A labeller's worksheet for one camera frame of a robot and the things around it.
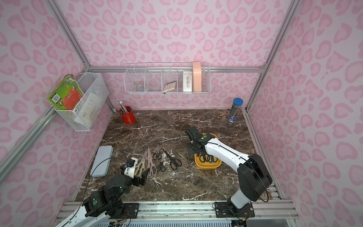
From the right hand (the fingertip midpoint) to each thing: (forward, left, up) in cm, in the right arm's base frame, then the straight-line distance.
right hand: (190, 148), depth 87 cm
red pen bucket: (+30, +49, -7) cm, 58 cm away
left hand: (-12, +26, +4) cm, 29 cm away
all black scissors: (-6, +10, -9) cm, 15 cm away
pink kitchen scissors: (-9, +24, -8) cm, 27 cm away
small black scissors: (0, +22, -8) cm, 23 cm away
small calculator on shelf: (+35, +14, +20) cm, 42 cm away
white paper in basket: (+12, +57, +21) cm, 62 cm away
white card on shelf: (+37, +2, +22) cm, 43 cm away
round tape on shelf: (+35, +34, +19) cm, 52 cm away
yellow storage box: (-8, -10, -7) cm, 14 cm away
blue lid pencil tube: (+29, -32, +4) cm, 43 cm away
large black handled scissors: (-2, -9, -9) cm, 13 cm away
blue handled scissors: (-3, -14, -8) cm, 16 cm away
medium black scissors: (-9, +18, -8) cm, 22 cm away
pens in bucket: (+31, +51, +2) cm, 59 cm away
